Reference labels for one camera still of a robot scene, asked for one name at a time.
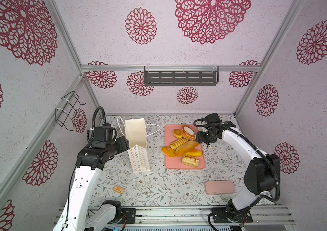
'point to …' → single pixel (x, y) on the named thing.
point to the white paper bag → (136, 140)
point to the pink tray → (176, 162)
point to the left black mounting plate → (130, 214)
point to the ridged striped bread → (175, 144)
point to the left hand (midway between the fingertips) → (123, 146)
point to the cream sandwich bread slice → (190, 161)
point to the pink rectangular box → (219, 186)
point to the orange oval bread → (169, 151)
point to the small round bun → (177, 133)
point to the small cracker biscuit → (119, 189)
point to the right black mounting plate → (220, 215)
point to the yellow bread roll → (194, 153)
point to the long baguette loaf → (185, 147)
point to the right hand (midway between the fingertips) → (200, 137)
